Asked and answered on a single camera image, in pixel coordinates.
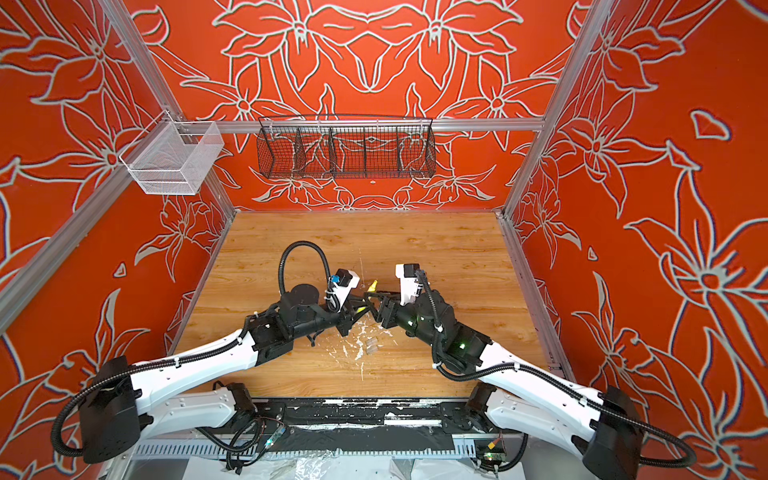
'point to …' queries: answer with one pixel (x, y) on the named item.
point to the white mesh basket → (173, 157)
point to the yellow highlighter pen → (373, 287)
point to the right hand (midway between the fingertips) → (363, 296)
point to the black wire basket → (310, 147)
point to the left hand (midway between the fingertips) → (370, 300)
